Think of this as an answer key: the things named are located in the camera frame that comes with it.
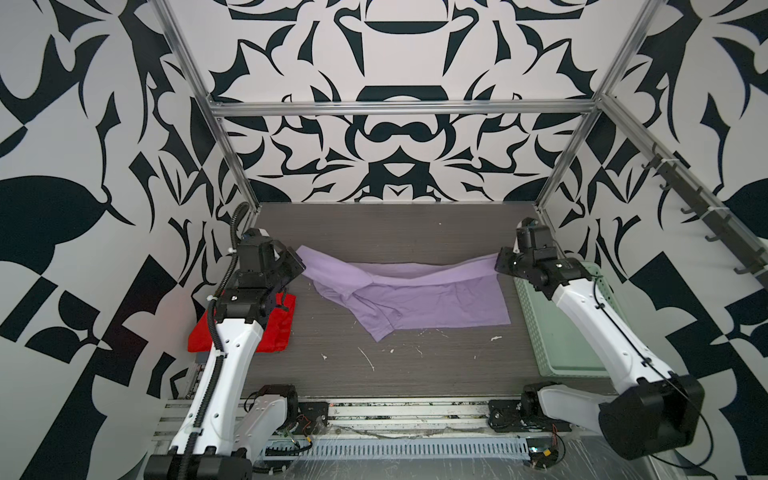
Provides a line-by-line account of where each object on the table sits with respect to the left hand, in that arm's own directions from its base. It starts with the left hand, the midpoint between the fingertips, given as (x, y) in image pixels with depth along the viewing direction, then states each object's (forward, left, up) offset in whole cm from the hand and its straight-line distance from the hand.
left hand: (297, 249), depth 74 cm
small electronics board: (-41, -57, -27) cm, 75 cm away
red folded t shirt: (-13, +8, -22) cm, 27 cm away
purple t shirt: (0, -43, -26) cm, 50 cm away
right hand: (+1, -55, -6) cm, 55 cm away
